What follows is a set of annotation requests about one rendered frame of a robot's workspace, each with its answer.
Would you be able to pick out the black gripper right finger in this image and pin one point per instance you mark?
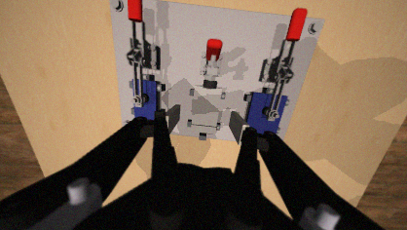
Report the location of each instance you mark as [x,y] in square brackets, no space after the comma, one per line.
[310,201]

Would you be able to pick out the blue rectangular plate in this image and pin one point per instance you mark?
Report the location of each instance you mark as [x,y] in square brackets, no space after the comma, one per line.
[254,116]

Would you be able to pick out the blue metal block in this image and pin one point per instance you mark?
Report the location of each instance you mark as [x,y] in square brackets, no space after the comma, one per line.
[153,104]

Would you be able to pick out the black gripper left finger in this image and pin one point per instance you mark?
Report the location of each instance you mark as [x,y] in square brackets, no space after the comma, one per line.
[63,199]

